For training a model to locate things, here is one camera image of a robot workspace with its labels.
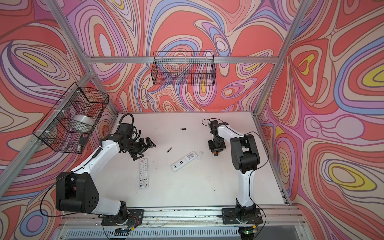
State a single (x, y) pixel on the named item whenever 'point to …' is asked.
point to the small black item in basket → (83, 140)
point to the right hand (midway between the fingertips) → (216, 153)
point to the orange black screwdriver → (216, 153)
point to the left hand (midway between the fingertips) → (151, 148)
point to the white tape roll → (85, 119)
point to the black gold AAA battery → (169, 149)
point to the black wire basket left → (69, 124)
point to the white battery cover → (200, 154)
